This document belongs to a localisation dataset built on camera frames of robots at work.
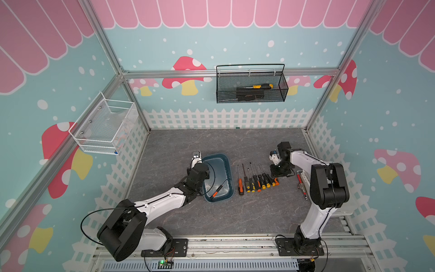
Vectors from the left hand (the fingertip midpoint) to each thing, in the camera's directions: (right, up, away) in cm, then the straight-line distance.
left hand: (202, 165), depth 88 cm
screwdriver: (+10, -12, +3) cm, 16 cm away
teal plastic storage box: (+9, -1, +5) cm, 11 cm away
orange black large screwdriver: (+21, -11, +6) cm, 24 cm away
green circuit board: (-14, -41, -15) cm, 46 cm away
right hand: (+41, -6, +9) cm, 42 cm away
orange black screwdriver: (+29, -10, +6) cm, 31 cm away
